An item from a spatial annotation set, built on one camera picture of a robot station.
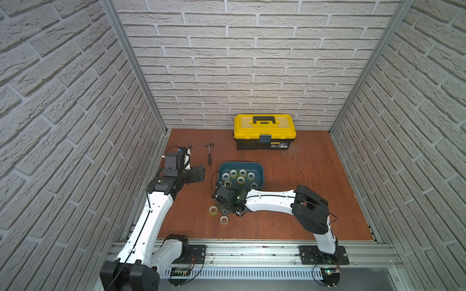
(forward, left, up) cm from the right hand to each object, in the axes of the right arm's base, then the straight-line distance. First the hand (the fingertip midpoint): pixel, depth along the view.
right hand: (226, 203), depth 87 cm
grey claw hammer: (+31, +10, 0) cm, 33 cm away
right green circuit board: (-32, -41, -2) cm, 52 cm away
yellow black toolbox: (+33, -22, +16) cm, 43 cm away
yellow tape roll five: (+17, -10, 0) cm, 19 cm away
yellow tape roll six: (+15, -14, -1) cm, 20 cm away
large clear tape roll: (+15, 0, 0) cm, 15 cm away
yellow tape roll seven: (-7, +1, -1) cm, 8 cm away
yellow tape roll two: (-3, +6, 0) cm, 7 cm away
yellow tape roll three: (+12, -8, 0) cm, 14 cm away
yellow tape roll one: (+17, -4, 0) cm, 17 cm away
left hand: (+10, +12, +19) cm, 24 cm away
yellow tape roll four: (+11, -1, -1) cm, 11 cm away
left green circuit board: (-26, +20, -4) cm, 33 cm away
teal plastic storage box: (+18, -17, +3) cm, 25 cm away
